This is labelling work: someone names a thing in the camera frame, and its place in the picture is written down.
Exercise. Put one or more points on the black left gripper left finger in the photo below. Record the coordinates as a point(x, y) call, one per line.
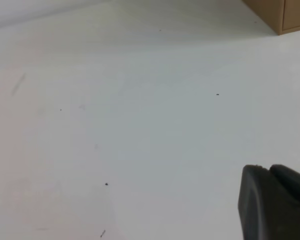
point(260, 205)

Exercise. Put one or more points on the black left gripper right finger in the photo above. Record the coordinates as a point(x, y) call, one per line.
point(290, 180)

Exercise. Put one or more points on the lower brown cardboard shoebox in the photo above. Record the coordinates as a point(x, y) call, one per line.
point(282, 16)

